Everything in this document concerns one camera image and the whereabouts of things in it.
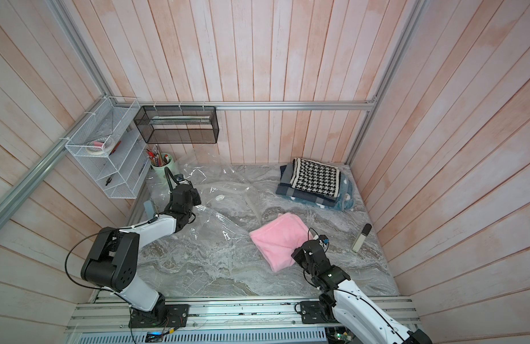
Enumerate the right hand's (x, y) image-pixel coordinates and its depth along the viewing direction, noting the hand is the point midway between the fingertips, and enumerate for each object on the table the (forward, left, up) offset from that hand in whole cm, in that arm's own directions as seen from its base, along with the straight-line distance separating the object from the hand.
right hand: (293, 247), depth 86 cm
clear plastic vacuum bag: (-2, +33, -2) cm, 33 cm away
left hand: (+22, +45, +9) cm, 51 cm away
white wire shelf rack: (+16, +66, +27) cm, 73 cm away
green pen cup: (+33, +63, +11) cm, 72 cm away
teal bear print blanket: (+27, -27, +1) cm, 38 cm away
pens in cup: (+35, +63, +18) cm, 74 cm away
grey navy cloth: (+29, +2, +3) cm, 29 cm away
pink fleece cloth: (+2, +6, +3) cm, 7 cm away
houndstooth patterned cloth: (+33, -12, +7) cm, 36 cm away
